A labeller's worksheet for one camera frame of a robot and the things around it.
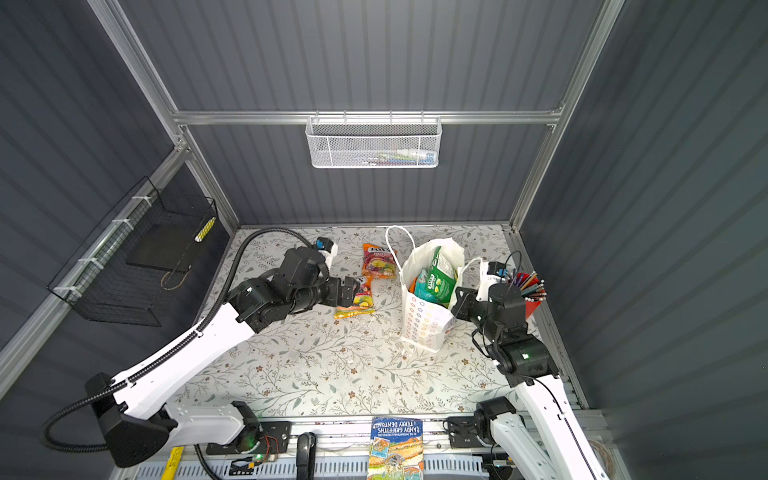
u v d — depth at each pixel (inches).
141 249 28.8
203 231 32.1
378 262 41.2
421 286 33.1
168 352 16.4
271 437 28.5
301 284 21.0
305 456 26.3
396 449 27.5
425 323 29.0
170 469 26.8
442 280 31.1
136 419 15.7
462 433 29.0
